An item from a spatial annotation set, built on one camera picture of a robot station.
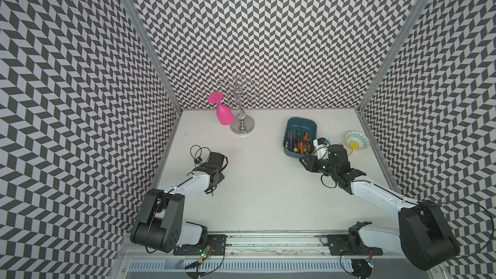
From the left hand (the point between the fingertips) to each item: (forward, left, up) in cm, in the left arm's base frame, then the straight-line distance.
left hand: (213, 179), depth 91 cm
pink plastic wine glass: (+28, -4, +15) cm, 32 cm away
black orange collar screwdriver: (+15, -44, +3) cm, 47 cm away
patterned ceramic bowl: (+21, -74, +3) cm, 77 cm away
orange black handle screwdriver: (+23, -47, +3) cm, 53 cm away
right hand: (+4, -41, +9) cm, 42 cm away
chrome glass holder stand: (+33, -12, +1) cm, 36 cm away
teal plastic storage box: (+25, -44, +3) cm, 51 cm away
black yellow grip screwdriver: (+19, -37, +2) cm, 42 cm away
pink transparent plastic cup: (+19, -70, 0) cm, 72 cm away
